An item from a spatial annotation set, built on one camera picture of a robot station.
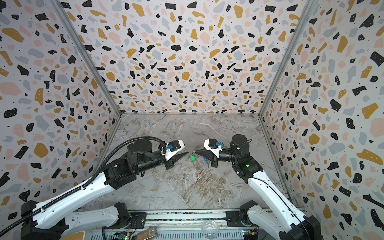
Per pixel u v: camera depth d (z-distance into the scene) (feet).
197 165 3.11
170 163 1.77
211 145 1.78
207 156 2.02
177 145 1.64
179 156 1.90
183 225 2.40
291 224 1.31
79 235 2.08
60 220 1.36
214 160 1.95
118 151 1.34
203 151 2.09
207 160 3.11
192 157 2.22
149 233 2.21
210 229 2.35
